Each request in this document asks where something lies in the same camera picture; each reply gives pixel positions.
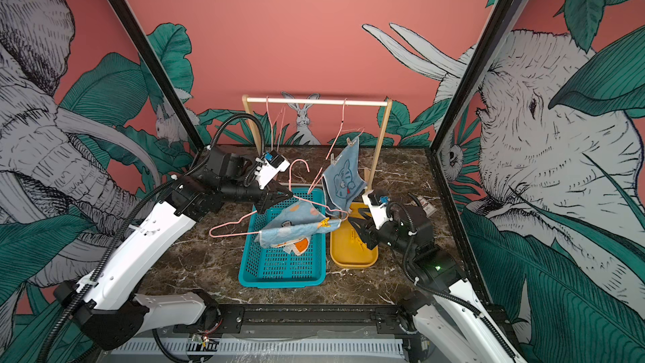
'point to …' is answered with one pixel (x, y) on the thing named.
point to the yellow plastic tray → (348, 246)
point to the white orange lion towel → (299, 246)
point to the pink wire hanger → (272, 125)
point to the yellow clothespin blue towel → (325, 223)
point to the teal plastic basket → (267, 267)
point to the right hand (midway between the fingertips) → (353, 211)
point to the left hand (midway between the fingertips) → (290, 190)
